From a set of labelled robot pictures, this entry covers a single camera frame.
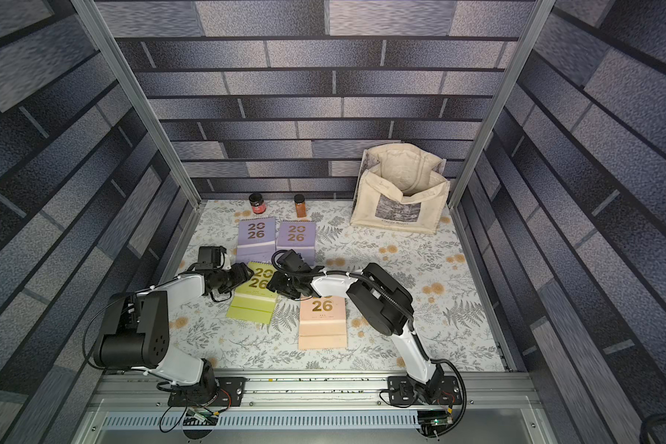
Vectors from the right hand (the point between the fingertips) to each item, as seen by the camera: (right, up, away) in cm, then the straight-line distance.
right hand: (267, 287), depth 92 cm
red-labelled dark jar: (-9, +31, +20) cm, 37 cm away
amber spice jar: (+9, +29, +19) cm, 36 cm away
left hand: (-7, +5, +3) cm, 9 cm away
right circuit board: (+49, -29, -22) cm, 61 cm away
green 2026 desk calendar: (-4, -5, +1) cm, 6 cm away
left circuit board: (-12, -30, -21) cm, 38 cm away
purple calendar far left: (-8, +16, +15) cm, 23 cm away
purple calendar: (+9, +17, +15) cm, 24 cm away
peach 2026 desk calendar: (+19, -10, -7) cm, 23 cm away
